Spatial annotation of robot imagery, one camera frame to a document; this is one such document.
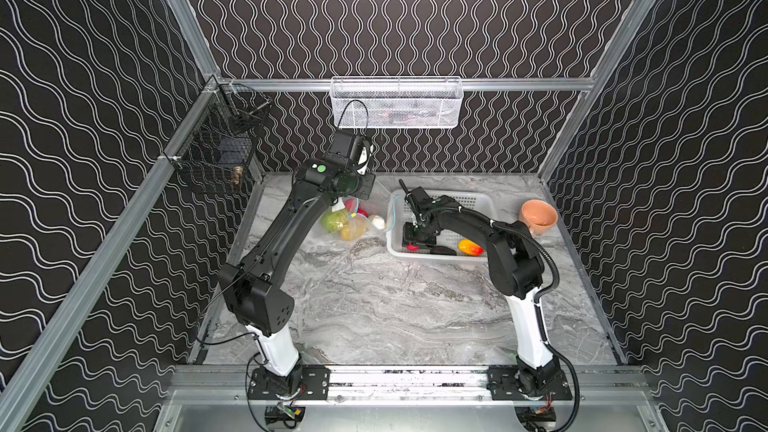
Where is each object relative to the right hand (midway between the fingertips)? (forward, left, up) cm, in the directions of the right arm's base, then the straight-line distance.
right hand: (410, 245), depth 99 cm
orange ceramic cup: (+12, -45, 0) cm, 47 cm away
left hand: (+2, +11, +29) cm, 31 cm away
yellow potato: (0, +18, +9) cm, 20 cm away
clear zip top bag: (+11, +9, +9) cm, 17 cm away
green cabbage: (+4, +25, +7) cm, 26 cm away
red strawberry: (+12, +17, +2) cm, 21 cm away
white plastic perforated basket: (+11, +4, +3) cm, 12 cm away
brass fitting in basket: (+4, +47, +31) cm, 56 cm away
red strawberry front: (-4, 0, +5) cm, 6 cm away
